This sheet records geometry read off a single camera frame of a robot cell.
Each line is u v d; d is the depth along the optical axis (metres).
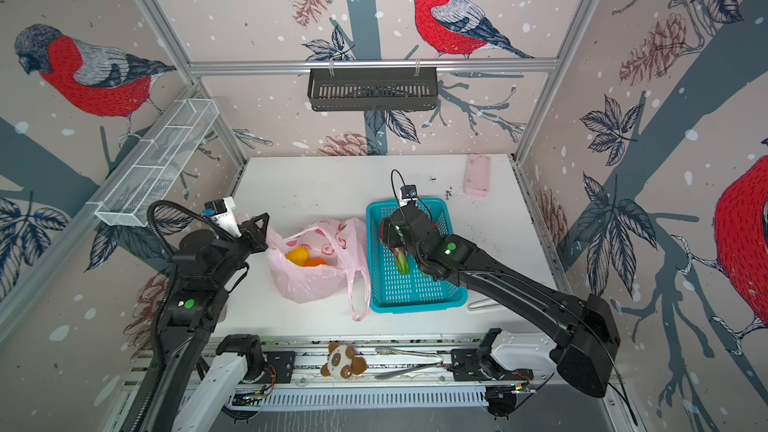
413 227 0.53
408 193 0.64
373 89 1.05
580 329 0.40
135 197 0.71
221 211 0.60
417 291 0.87
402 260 0.90
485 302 0.84
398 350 0.77
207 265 0.52
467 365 0.73
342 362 0.73
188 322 0.48
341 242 0.79
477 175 1.14
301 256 0.88
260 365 0.68
